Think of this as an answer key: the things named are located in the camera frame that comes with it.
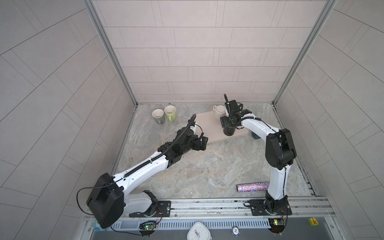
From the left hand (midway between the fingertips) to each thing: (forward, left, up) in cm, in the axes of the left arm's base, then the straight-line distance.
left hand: (203, 137), depth 80 cm
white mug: (+25, -12, -7) cm, 29 cm away
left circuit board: (-39, +25, -13) cm, 48 cm away
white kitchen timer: (-40, +2, -12) cm, 42 cm away
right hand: (+19, -16, -8) cm, 26 cm away
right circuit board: (-37, -34, -16) cm, 53 cm away
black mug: (+12, -17, -12) cm, 24 cm away
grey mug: (+20, +29, -7) cm, 36 cm away
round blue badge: (-39, -14, -15) cm, 44 cm away
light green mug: (+25, +22, -8) cm, 34 cm away
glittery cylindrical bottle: (-22, -25, -11) cm, 35 cm away
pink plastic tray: (+15, -7, -14) cm, 22 cm away
